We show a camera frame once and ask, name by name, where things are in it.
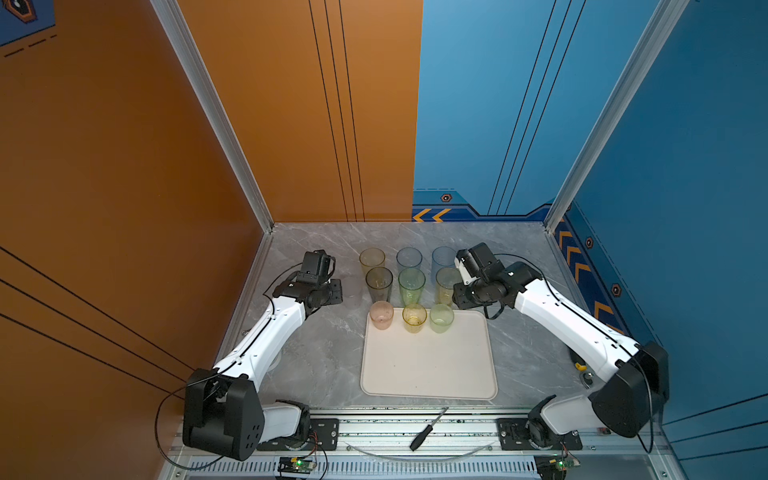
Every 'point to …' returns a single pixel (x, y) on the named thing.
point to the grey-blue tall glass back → (409, 257)
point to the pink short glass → (381, 314)
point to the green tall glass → (411, 283)
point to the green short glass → (440, 318)
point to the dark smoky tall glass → (378, 282)
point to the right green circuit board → (553, 466)
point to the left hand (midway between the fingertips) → (333, 287)
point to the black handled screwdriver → (422, 436)
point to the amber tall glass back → (371, 258)
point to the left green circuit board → (296, 464)
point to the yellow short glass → (414, 316)
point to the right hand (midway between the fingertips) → (457, 297)
